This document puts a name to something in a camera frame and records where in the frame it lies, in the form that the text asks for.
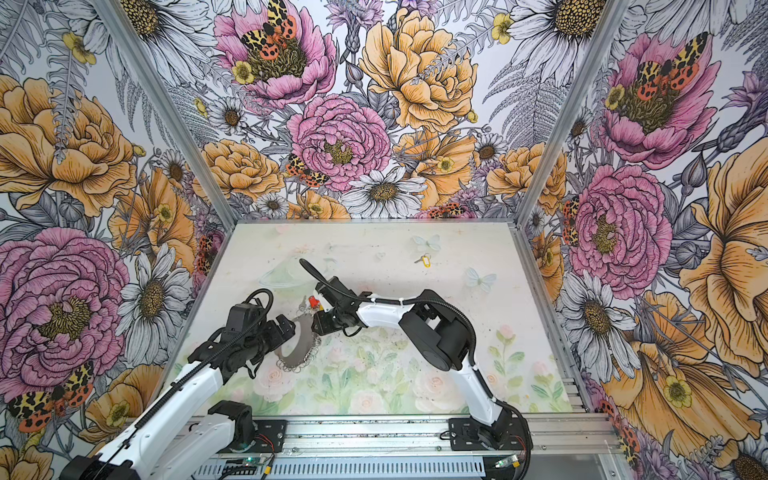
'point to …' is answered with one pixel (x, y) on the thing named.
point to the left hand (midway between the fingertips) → (282, 342)
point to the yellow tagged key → (426, 260)
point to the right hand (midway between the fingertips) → (319, 335)
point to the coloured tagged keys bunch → (313, 306)
